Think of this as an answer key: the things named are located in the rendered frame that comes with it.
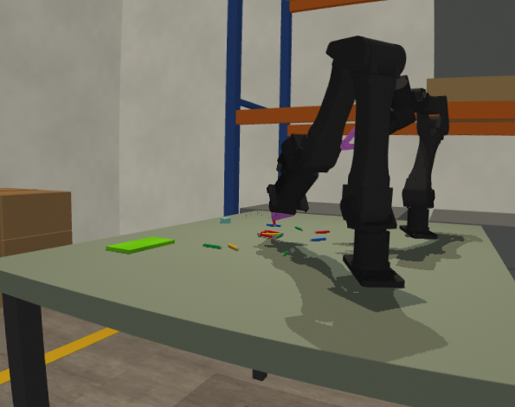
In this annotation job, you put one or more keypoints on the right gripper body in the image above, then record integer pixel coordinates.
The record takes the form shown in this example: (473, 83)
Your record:
(392, 127)

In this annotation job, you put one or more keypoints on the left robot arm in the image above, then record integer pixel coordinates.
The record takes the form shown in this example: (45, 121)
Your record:
(367, 194)

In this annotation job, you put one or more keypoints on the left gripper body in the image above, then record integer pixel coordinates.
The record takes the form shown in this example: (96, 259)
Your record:
(288, 200)

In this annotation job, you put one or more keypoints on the green flat rectangular slab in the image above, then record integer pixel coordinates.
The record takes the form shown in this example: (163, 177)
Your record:
(139, 245)

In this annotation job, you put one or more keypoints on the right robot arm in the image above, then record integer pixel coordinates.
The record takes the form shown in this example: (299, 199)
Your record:
(417, 194)

